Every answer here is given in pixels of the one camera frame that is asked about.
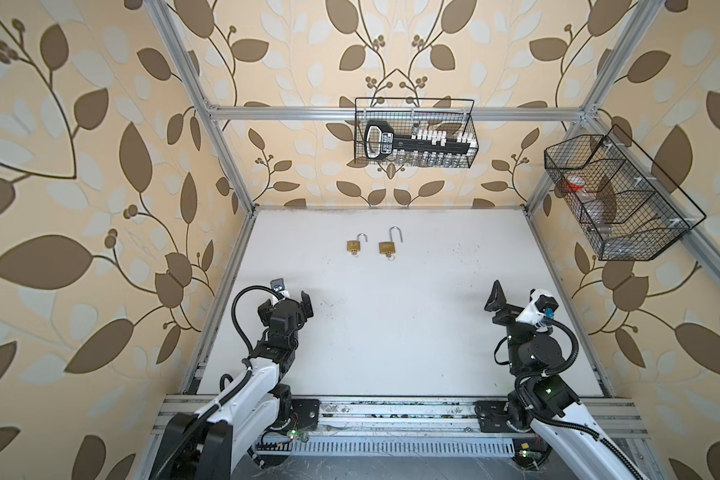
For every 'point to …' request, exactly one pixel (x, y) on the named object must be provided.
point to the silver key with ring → (390, 256)
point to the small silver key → (354, 252)
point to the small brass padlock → (355, 244)
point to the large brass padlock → (389, 246)
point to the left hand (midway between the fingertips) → (288, 294)
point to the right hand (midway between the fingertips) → (515, 291)
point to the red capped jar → (574, 183)
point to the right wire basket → (629, 207)
